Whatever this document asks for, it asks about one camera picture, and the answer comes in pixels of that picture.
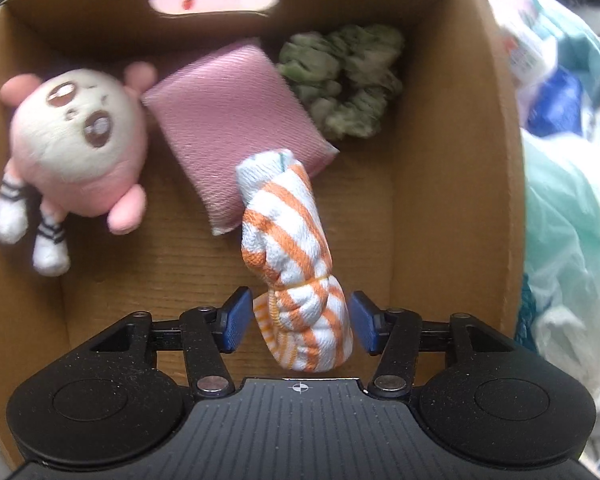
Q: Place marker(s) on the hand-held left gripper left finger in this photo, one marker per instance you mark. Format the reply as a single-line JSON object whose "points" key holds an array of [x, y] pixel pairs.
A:
{"points": [[236, 320]]}

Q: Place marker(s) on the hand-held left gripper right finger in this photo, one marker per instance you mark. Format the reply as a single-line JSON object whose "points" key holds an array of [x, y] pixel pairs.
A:
{"points": [[364, 322]]}

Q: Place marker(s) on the orange striped towel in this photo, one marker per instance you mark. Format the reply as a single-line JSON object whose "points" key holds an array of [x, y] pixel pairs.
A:
{"points": [[290, 250]]}

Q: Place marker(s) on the brown cardboard box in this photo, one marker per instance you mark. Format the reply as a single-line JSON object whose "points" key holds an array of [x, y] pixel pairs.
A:
{"points": [[155, 260]]}

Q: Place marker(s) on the pink sponge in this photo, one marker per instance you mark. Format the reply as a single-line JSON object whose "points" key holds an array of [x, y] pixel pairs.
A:
{"points": [[220, 125]]}

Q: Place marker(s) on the pink plush toy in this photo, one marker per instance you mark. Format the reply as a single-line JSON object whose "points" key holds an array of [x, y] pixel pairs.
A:
{"points": [[75, 130]]}

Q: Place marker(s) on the green scrunchie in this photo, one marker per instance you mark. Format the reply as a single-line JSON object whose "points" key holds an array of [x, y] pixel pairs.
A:
{"points": [[325, 65]]}

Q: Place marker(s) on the blue white wipes pack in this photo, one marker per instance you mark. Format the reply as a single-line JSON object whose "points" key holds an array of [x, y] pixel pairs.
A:
{"points": [[555, 105]]}

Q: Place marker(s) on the white plastic bag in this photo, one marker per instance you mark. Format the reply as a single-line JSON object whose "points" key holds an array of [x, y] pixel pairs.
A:
{"points": [[565, 220]]}

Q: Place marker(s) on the pink wet wipes pack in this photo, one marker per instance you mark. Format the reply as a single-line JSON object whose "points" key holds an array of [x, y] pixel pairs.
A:
{"points": [[522, 52]]}

